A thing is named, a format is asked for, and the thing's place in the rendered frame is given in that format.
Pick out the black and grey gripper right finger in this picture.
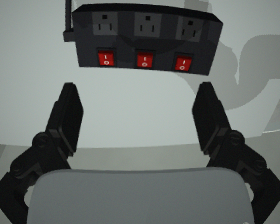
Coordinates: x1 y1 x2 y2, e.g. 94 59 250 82
192 82 280 224

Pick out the black power strip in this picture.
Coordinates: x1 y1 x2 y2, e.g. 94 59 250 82
63 0 224 76

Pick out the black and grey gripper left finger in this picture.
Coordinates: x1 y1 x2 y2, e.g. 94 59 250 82
0 82 84 224

